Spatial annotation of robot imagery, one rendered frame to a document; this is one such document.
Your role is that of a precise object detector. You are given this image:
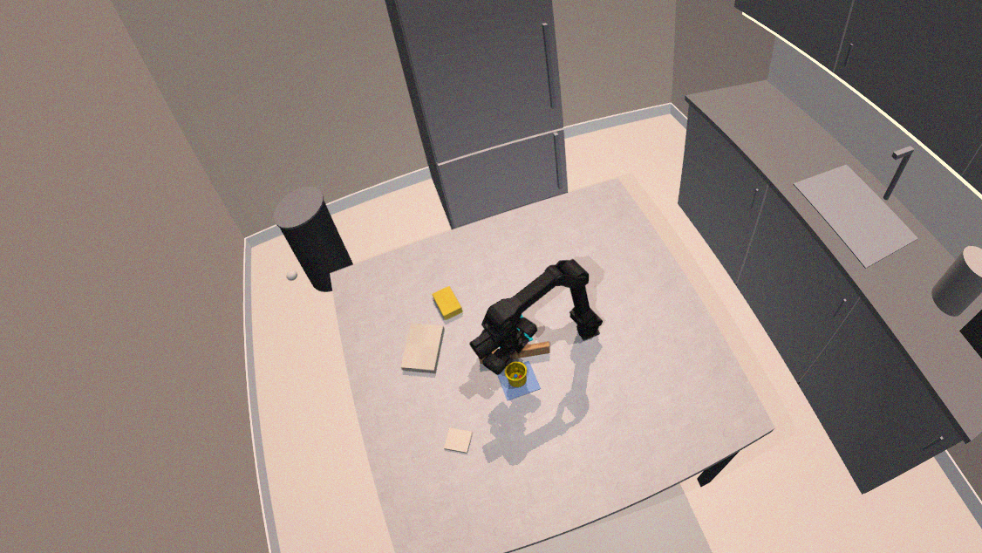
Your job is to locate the yellow block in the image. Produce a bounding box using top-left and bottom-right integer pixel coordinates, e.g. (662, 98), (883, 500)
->
(433, 286), (463, 320)

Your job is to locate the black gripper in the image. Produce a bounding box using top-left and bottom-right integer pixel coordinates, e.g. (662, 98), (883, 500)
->
(482, 317), (537, 375)

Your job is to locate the beige flat square block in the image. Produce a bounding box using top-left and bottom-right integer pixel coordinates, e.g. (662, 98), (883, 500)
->
(400, 324), (445, 373)

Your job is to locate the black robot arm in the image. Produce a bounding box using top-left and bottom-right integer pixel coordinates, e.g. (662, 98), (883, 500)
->
(469, 258), (603, 359)

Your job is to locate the brown wooden plank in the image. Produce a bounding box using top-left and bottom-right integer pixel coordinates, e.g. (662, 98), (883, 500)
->
(509, 342), (550, 358)

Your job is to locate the olive yellow cup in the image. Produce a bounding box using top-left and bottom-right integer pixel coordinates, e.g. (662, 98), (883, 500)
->
(505, 361), (527, 387)

